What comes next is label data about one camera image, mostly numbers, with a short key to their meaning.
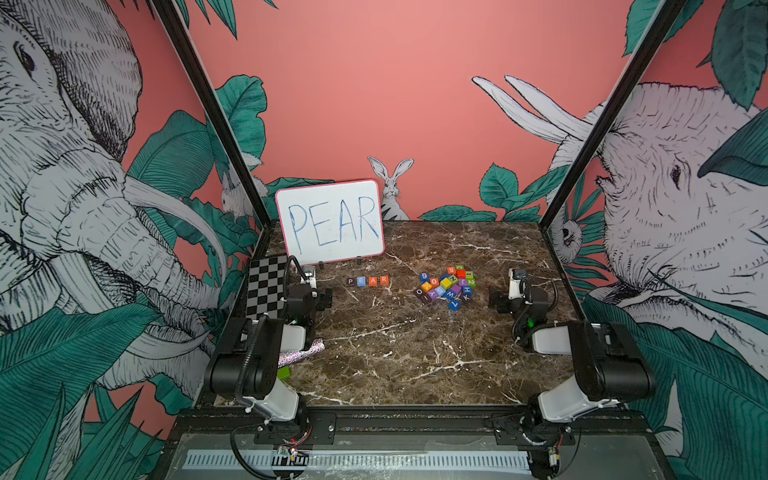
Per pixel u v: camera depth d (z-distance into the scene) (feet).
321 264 3.44
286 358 2.72
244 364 1.40
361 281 3.32
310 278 2.68
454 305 3.16
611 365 1.52
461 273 3.42
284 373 2.68
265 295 3.13
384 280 3.38
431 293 3.22
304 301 2.36
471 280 3.35
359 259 3.53
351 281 3.32
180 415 2.50
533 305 2.35
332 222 3.35
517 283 2.67
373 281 3.32
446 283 3.31
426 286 3.30
